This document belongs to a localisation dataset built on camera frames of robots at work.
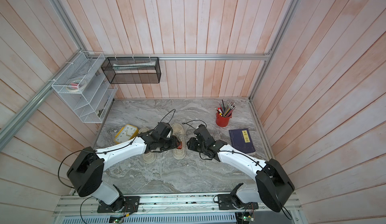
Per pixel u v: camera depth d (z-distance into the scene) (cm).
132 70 105
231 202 66
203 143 64
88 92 81
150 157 84
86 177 43
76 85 69
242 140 95
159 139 66
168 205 75
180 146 87
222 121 103
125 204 72
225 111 97
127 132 98
